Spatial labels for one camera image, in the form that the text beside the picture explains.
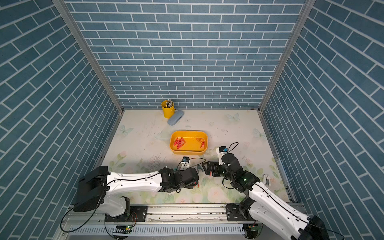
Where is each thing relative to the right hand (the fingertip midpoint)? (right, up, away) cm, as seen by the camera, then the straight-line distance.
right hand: (209, 165), depth 79 cm
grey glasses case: (-24, +26, +34) cm, 49 cm away
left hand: (-7, -9, 0) cm, 12 cm away
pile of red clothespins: (-19, +10, +21) cm, 30 cm away
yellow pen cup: (-28, +33, +29) cm, 52 cm away
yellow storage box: (-13, +9, +23) cm, 28 cm away
